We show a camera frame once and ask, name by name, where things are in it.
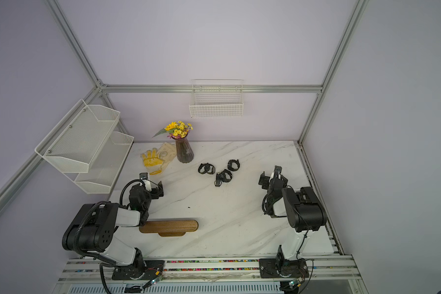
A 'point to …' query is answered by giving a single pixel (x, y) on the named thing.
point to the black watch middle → (225, 176)
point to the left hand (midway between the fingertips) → (151, 184)
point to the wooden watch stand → (169, 228)
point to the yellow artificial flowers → (176, 130)
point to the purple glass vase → (185, 152)
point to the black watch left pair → (206, 168)
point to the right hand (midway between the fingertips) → (274, 176)
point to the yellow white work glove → (152, 162)
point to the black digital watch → (229, 165)
